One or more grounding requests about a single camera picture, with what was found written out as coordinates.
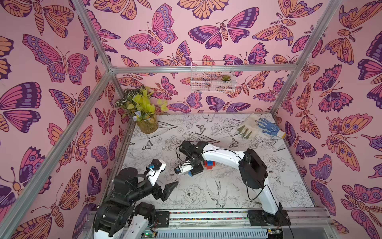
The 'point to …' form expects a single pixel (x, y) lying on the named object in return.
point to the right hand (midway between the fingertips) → (192, 164)
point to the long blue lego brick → (189, 173)
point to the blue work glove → (268, 127)
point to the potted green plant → (140, 103)
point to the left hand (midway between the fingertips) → (170, 173)
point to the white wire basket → (216, 76)
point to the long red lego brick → (209, 167)
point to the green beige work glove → (248, 128)
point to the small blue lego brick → (210, 163)
